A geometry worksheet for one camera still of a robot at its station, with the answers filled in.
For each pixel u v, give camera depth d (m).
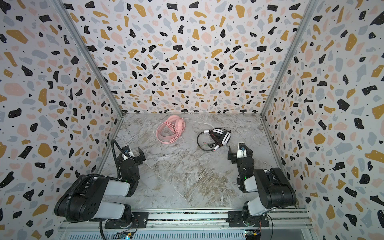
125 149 0.74
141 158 0.84
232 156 0.82
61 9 0.69
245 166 0.69
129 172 0.68
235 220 0.73
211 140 1.06
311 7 0.71
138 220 0.73
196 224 0.73
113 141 0.67
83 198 0.43
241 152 0.77
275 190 0.45
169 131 1.10
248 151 0.84
